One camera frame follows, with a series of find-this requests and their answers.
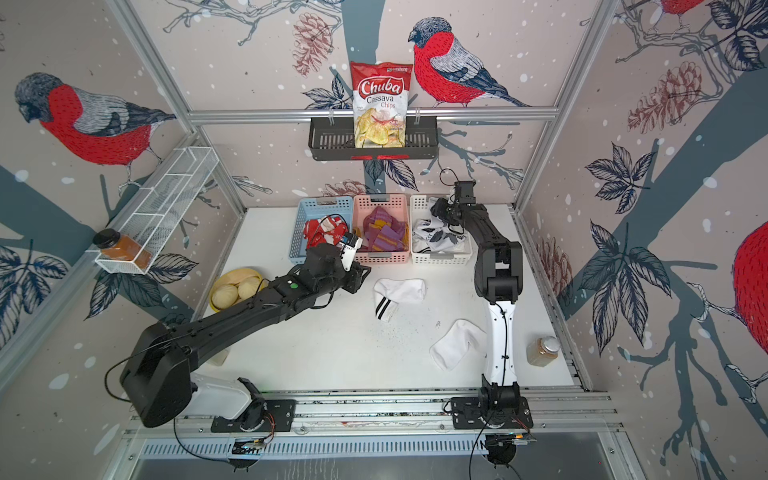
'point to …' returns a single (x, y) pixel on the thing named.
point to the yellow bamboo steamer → (235, 286)
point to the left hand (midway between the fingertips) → (370, 261)
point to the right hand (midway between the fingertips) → (433, 207)
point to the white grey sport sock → (435, 236)
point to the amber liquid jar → (542, 351)
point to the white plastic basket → (420, 209)
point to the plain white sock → (451, 346)
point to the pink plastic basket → (395, 205)
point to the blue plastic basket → (315, 208)
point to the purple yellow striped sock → (383, 232)
